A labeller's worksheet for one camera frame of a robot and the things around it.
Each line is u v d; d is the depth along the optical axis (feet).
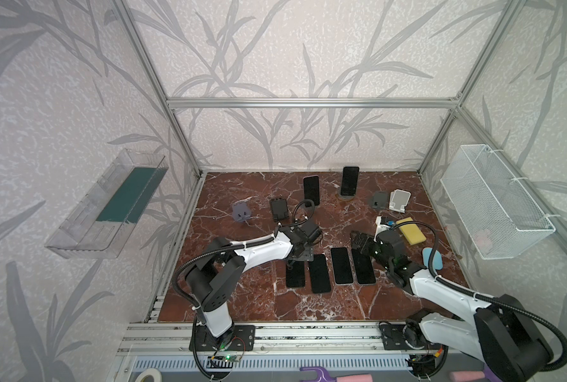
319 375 2.25
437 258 2.98
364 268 2.92
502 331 1.34
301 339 2.47
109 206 2.19
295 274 2.83
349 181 3.34
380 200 3.55
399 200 3.36
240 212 3.34
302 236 2.27
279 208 3.34
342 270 3.13
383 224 2.53
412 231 3.16
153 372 2.24
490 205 2.15
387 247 2.17
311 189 3.23
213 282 1.49
